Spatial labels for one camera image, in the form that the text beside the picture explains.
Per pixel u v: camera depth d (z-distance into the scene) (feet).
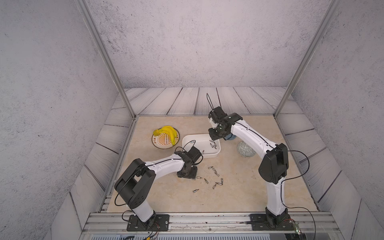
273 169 1.67
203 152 3.24
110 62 2.98
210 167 3.05
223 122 2.11
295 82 3.26
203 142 3.43
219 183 2.82
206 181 2.85
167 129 3.43
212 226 2.39
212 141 3.40
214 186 2.79
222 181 2.84
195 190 2.72
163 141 3.43
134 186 1.47
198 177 2.89
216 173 2.94
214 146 3.33
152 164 1.65
